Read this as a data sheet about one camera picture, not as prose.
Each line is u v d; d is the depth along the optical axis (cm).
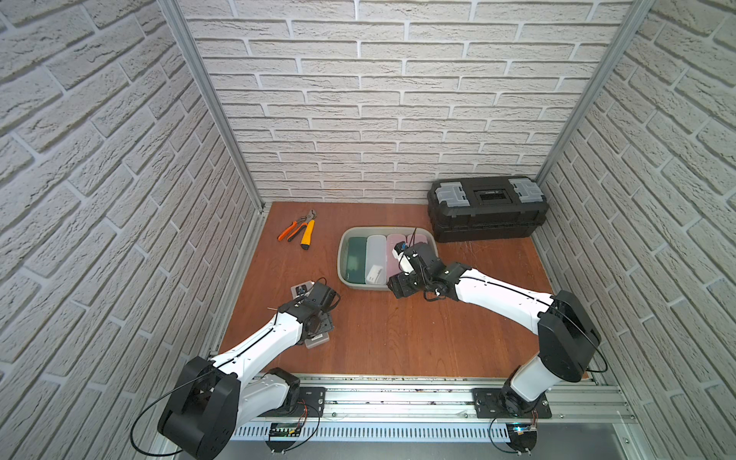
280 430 73
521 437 70
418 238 104
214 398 40
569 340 44
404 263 75
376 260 100
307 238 108
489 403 74
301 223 113
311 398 75
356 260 100
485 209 98
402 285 76
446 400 76
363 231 104
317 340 81
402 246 77
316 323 82
